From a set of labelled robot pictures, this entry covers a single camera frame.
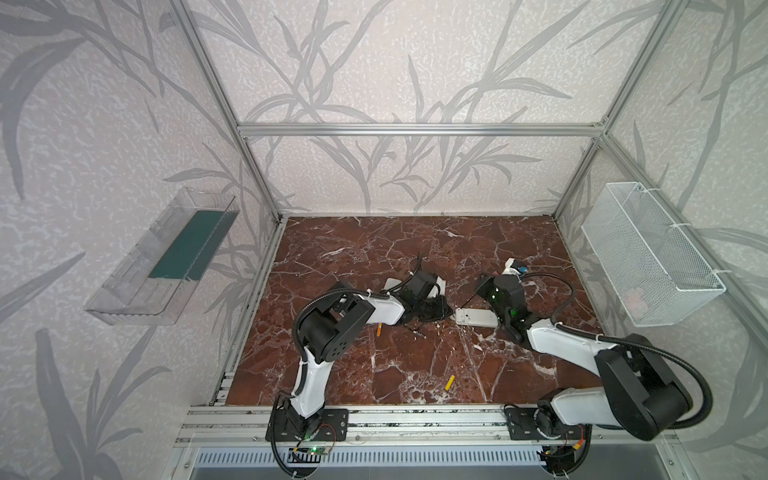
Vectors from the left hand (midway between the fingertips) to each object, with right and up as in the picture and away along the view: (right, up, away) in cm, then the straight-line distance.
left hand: (457, 304), depth 91 cm
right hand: (+7, +13, -1) cm, 14 cm away
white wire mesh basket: (+37, +13, -29) cm, 49 cm away
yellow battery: (-4, -19, -11) cm, 22 cm away
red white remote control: (-21, +6, +7) cm, 23 cm away
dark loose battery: (-12, -8, -3) cm, 15 cm away
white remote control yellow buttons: (+8, -4, -1) cm, 9 cm away
